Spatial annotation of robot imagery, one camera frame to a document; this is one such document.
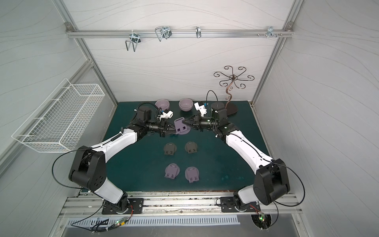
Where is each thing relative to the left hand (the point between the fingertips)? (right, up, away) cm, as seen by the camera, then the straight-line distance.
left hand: (179, 132), depth 74 cm
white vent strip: (-36, -34, -15) cm, 52 cm away
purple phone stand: (+1, +2, -3) cm, 4 cm away
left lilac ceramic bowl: (-16, +18, +41) cm, 48 cm away
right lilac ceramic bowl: (+1, +18, +41) cm, 45 cm away
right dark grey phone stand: (+6, -12, +21) cm, 25 cm away
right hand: (+1, +6, -3) cm, 7 cm away
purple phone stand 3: (+6, -25, +11) cm, 28 cm away
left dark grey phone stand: (-8, -13, +20) cm, 25 cm away
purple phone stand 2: (-5, -24, +11) cm, 27 cm away
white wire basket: (-57, +5, -7) cm, 57 cm away
